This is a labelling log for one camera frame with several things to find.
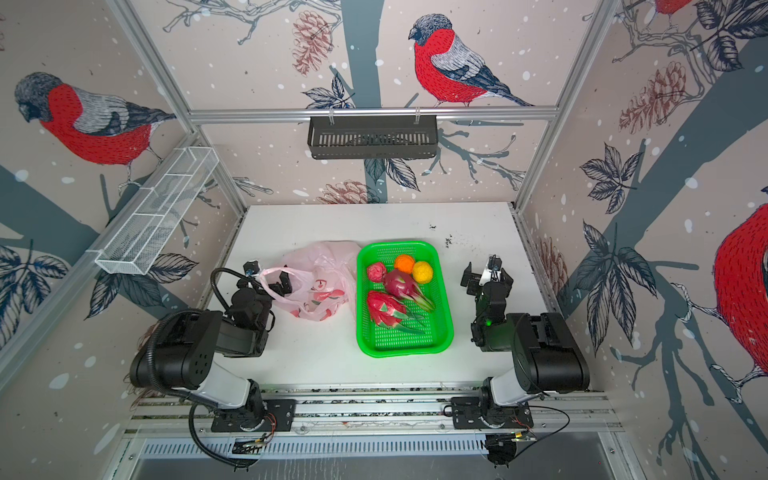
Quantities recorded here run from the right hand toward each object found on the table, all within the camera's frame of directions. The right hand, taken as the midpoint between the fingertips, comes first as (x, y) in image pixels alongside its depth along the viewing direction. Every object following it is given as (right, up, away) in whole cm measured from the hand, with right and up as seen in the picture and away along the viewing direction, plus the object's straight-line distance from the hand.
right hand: (488, 263), depth 91 cm
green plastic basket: (-35, -22, -5) cm, 42 cm away
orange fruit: (-26, -1, +5) cm, 26 cm away
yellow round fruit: (-20, -3, 0) cm, 21 cm away
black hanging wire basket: (-37, +44, +16) cm, 60 cm away
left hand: (-66, 0, -1) cm, 66 cm away
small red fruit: (-35, -3, +4) cm, 35 cm away
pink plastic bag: (-51, -4, -1) cm, 51 cm away
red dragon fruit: (-31, -13, -7) cm, 34 cm away
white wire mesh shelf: (-93, +10, -17) cm, 95 cm away
